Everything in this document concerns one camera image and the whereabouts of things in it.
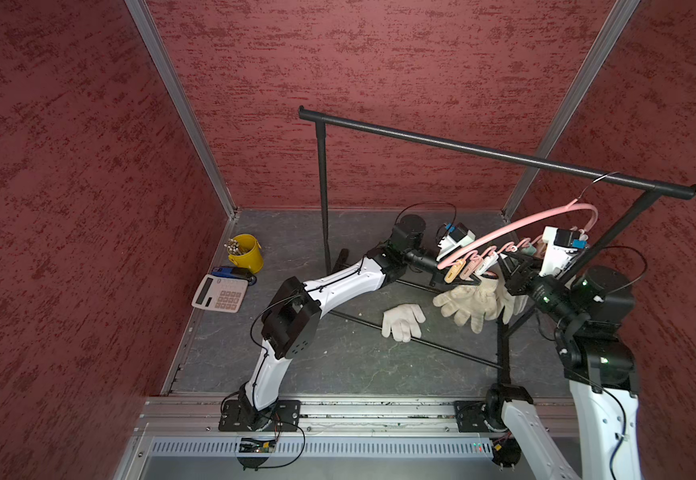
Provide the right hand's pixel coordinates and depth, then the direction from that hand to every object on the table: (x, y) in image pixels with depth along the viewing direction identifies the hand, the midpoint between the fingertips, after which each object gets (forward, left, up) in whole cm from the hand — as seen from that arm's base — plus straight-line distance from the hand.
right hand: (493, 257), depth 62 cm
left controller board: (-29, +57, -37) cm, 74 cm away
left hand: (-3, +3, -6) cm, 8 cm away
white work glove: (-5, -8, -13) cm, 16 cm away
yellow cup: (+21, +66, -24) cm, 73 cm away
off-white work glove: (-4, +2, -13) cm, 14 cm away
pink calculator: (+11, +74, -33) cm, 82 cm away
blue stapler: (+18, +70, -31) cm, 78 cm away
